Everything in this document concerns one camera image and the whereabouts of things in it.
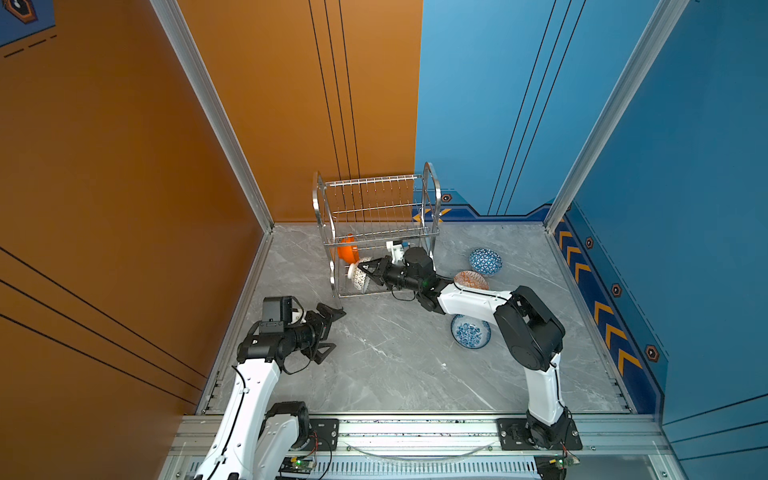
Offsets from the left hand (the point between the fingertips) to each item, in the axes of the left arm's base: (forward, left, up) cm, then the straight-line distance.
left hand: (342, 322), depth 77 cm
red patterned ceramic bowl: (+22, -39, -11) cm, 46 cm away
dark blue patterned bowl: (+31, -46, -13) cm, 57 cm away
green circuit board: (-29, +9, -16) cm, 34 cm away
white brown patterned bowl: (+13, -4, +3) cm, 14 cm away
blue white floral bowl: (+4, -37, -13) cm, 39 cm away
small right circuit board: (-28, -54, -14) cm, 62 cm away
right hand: (+14, -3, +5) cm, 15 cm away
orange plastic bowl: (+25, +1, -2) cm, 26 cm away
